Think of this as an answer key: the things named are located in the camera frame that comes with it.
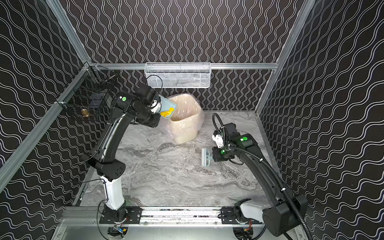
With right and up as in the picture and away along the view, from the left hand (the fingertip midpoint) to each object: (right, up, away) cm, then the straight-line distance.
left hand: (159, 123), depth 73 cm
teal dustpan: (+3, +10, +6) cm, 12 cm away
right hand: (+28, -17, +2) cm, 33 cm away
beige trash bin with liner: (+13, +2, +8) cm, 15 cm away
